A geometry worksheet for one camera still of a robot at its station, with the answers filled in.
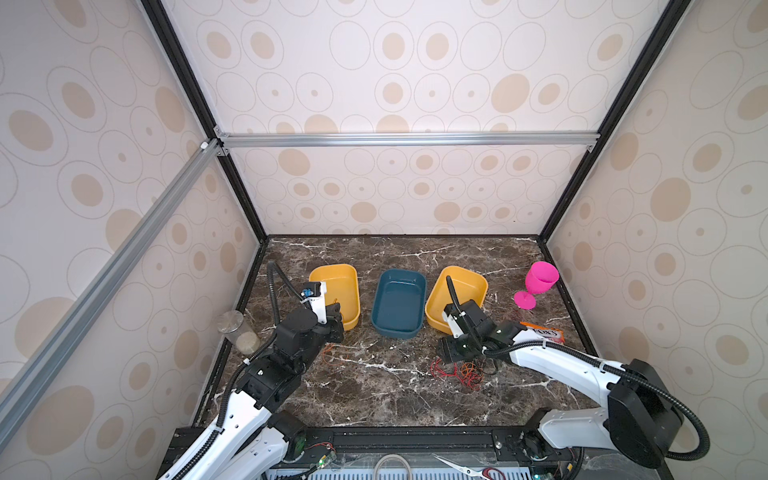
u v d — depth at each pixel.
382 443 0.75
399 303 1.00
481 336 0.64
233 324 0.80
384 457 0.71
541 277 0.88
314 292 0.60
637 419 0.41
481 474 0.70
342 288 1.03
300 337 0.51
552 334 0.91
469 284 1.05
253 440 0.59
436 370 0.86
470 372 0.83
